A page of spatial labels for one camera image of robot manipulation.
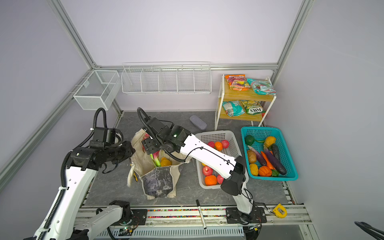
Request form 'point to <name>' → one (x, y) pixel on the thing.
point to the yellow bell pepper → (269, 141)
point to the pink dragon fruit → (154, 157)
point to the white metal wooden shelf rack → (226, 94)
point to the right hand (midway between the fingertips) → (151, 143)
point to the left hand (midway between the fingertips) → (135, 152)
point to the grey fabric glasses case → (198, 122)
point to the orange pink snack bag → (238, 82)
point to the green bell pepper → (249, 140)
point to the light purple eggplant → (260, 158)
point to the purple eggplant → (275, 162)
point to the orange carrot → (269, 165)
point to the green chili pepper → (262, 141)
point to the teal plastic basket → (261, 133)
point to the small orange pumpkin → (264, 171)
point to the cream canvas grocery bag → (158, 181)
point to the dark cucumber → (276, 151)
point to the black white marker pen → (201, 214)
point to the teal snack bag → (233, 108)
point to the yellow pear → (165, 162)
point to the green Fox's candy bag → (253, 107)
